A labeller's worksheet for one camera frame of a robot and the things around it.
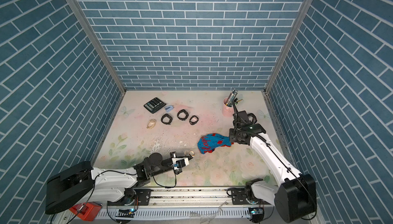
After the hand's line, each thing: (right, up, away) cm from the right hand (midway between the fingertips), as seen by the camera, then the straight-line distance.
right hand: (235, 136), depth 84 cm
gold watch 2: (-53, +5, +17) cm, 56 cm away
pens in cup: (+1, +23, +15) cm, 27 cm away
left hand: (-22, -9, -9) cm, 26 cm away
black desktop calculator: (-53, +17, +25) cm, 61 cm away
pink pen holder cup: (-2, +13, +16) cm, 21 cm away
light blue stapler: (-42, +15, +24) cm, 51 cm away
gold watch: (-24, -6, -8) cm, 26 cm away
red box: (-67, -29, -19) cm, 75 cm away
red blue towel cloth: (-14, -5, +4) cm, 16 cm away
